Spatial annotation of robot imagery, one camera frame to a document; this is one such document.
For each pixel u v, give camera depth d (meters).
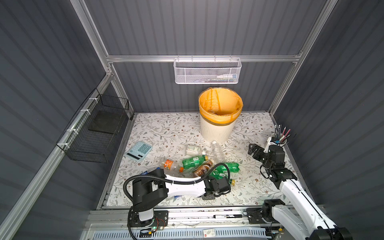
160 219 0.72
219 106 1.05
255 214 0.74
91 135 0.72
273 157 0.62
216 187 0.62
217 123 0.83
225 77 0.91
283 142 0.91
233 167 0.91
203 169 0.85
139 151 0.96
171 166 0.87
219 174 0.84
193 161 0.89
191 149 0.92
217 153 0.95
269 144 0.73
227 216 0.74
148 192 0.45
